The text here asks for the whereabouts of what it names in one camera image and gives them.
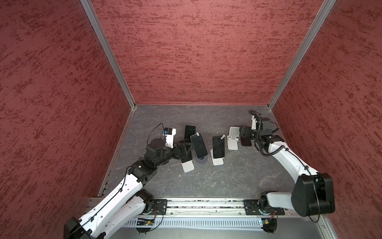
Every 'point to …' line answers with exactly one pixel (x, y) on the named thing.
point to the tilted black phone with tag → (199, 145)
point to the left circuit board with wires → (144, 224)
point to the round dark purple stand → (202, 160)
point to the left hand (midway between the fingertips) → (186, 147)
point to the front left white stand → (187, 166)
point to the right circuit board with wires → (270, 225)
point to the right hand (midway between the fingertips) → (245, 132)
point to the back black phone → (189, 130)
